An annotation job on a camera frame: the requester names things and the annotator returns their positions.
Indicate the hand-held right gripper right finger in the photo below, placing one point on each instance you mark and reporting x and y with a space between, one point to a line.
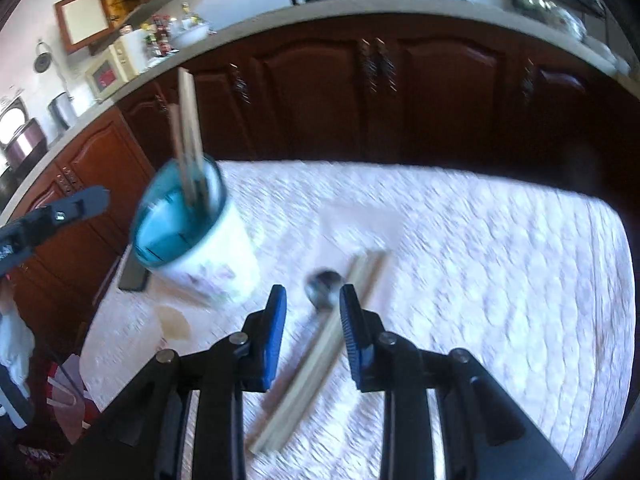
350 330

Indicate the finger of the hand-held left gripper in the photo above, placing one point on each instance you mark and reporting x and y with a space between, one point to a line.
85 202

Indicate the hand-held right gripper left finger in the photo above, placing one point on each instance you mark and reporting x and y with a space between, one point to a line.
275 330

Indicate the metal spoon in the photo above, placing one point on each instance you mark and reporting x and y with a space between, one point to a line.
324 287

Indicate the white floral cup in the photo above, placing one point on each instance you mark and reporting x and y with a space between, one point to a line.
215 255

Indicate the person's left forearm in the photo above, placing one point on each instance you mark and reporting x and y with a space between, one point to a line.
15 340

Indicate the black phone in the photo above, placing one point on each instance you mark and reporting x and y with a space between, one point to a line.
134 277

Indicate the rice cooker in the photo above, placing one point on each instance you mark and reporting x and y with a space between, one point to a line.
22 135

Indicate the silver electric kettle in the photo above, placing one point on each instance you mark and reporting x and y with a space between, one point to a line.
62 110

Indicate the cream microwave oven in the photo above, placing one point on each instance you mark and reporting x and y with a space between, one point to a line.
107 75

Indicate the white quilted tablecloth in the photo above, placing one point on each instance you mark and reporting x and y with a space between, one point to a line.
475 285

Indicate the hanging round strainer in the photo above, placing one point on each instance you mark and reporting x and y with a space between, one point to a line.
42 60

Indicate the group of condiment bottles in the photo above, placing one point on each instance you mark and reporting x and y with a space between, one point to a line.
160 32

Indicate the white bowl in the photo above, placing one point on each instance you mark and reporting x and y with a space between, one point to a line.
190 36

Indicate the dark wooden base cabinets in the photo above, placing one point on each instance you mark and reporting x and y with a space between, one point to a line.
450 110

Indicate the wooden wall cabinet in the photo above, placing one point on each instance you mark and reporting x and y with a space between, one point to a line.
82 15

